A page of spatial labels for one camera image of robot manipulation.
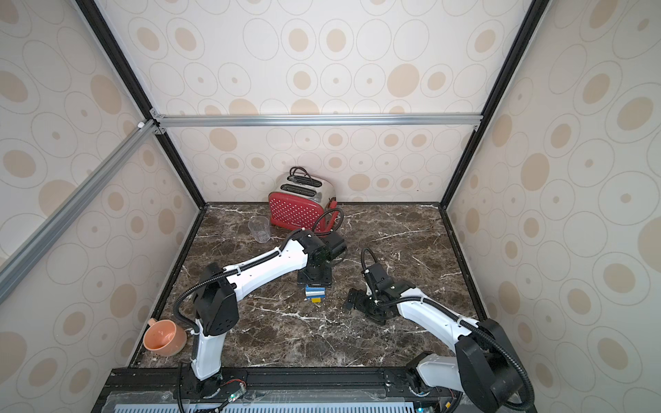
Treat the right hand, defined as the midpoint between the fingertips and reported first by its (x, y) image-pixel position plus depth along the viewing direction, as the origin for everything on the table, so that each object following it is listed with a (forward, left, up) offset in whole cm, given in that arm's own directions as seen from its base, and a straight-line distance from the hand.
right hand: (361, 308), depth 84 cm
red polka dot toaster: (+35, +22, +15) cm, 44 cm away
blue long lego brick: (+3, +15, +7) cm, 17 cm away
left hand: (+4, +11, +7) cm, 13 cm away
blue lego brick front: (+4, +14, -1) cm, 14 cm away
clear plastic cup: (+34, +42, 0) cm, 54 cm away
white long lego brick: (+3, +15, +3) cm, 16 cm away
